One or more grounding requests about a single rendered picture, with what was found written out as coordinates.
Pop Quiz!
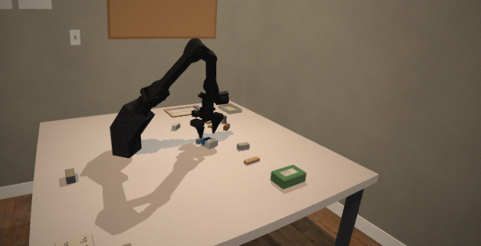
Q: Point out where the shallow beige rectangular tray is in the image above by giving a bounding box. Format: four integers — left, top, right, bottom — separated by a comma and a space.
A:
219, 103, 242, 114

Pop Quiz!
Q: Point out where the green box with white label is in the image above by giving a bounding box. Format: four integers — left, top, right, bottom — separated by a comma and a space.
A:
270, 165, 306, 189

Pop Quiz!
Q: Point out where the brown clipboard with white paper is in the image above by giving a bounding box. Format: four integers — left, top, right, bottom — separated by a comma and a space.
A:
167, 105, 200, 118

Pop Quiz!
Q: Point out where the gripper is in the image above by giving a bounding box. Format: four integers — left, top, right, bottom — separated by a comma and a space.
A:
190, 107, 224, 139

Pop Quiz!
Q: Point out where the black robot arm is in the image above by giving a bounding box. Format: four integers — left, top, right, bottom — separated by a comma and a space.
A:
132, 38, 229, 117

